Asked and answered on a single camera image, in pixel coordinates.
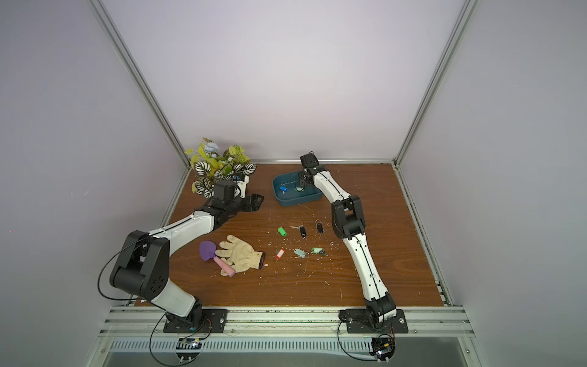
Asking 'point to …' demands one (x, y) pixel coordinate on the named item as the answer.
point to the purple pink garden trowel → (207, 250)
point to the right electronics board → (383, 348)
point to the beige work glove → (239, 256)
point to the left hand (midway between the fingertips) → (259, 195)
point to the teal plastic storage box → (293, 197)
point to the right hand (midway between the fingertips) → (308, 174)
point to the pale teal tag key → (300, 252)
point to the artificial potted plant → (211, 164)
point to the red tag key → (280, 254)
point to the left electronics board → (188, 343)
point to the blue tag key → (283, 189)
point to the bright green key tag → (282, 232)
